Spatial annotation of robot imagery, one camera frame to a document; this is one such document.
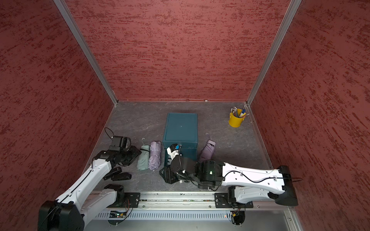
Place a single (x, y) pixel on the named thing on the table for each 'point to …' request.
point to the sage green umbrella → (143, 160)
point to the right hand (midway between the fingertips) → (164, 176)
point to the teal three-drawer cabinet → (180, 128)
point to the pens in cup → (239, 112)
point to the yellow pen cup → (234, 121)
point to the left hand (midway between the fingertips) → (139, 157)
